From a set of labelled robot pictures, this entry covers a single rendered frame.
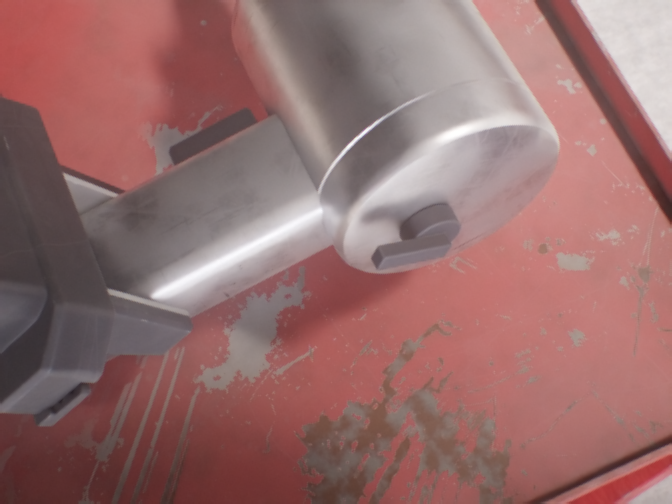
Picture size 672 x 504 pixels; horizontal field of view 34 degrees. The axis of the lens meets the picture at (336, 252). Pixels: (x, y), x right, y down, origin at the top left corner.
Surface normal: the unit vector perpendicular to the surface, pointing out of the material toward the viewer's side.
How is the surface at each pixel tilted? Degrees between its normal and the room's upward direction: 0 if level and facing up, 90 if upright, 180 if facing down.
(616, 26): 0
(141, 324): 84
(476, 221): 84
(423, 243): 24
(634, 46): 0
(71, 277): 54
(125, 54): 0
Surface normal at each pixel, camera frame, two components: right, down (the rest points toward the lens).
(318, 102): -0.71, -0.02
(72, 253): 0.71, -0.58
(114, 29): 0.00, -0.37
